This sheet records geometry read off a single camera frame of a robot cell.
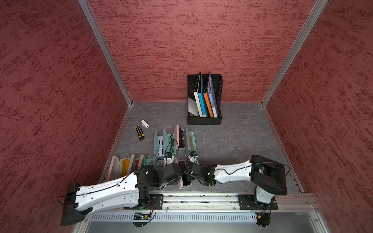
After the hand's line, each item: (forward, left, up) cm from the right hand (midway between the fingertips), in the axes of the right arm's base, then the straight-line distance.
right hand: (188, 174), depth 85 cm
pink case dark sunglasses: (+21, +5, +7) cm, 23 cm away
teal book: (+38, -10, +25) cm, 46 cm away
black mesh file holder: (+61, -23, +20) cm, 68 cm away
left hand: (-5, +7, +10) cm, 13 cm away
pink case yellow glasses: (+4, +41, +3) cm, 41 cm away
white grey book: (+38, -7, +28) cm, 48 cm away
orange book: (+37, -13, +26) cm, 47 cm away
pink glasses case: (-6, +2, +7) cm, 10 cm away
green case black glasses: (+18, +12, +2) cm, 22 cm away
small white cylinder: (+35, +31, +5) cm, 47 cm away
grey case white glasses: (+18, +18, +4) cm, 26 cm away
